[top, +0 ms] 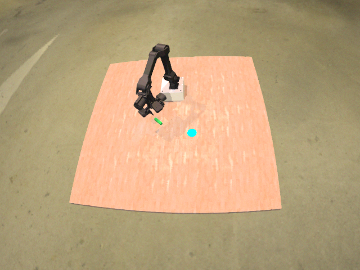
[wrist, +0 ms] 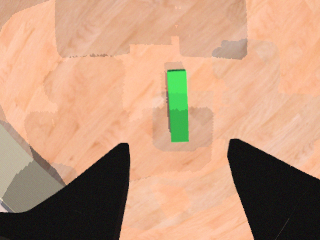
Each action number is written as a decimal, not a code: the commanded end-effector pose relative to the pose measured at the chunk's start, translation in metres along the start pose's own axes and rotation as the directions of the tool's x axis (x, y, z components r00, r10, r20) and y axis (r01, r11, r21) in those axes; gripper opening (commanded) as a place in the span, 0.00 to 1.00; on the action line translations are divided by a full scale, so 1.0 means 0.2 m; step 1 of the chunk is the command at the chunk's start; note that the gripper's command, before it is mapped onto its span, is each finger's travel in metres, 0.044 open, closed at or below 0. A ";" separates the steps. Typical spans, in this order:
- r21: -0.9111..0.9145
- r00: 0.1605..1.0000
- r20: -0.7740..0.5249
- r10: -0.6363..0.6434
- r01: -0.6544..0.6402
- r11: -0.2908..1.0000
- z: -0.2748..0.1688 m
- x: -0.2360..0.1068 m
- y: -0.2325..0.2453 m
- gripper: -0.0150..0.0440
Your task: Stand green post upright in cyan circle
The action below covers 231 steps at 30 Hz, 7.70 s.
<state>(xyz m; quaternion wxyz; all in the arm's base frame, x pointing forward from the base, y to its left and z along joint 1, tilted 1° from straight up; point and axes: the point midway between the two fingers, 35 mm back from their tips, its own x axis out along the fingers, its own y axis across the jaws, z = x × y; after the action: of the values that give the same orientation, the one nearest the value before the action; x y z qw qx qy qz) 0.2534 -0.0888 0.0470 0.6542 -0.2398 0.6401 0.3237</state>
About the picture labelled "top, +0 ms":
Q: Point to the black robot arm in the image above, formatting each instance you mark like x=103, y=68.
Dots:
x=145, y=82

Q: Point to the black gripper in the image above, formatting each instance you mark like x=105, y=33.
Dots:
x=145, y=112

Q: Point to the cyan circle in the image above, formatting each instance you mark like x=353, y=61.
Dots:
x=191, y=132

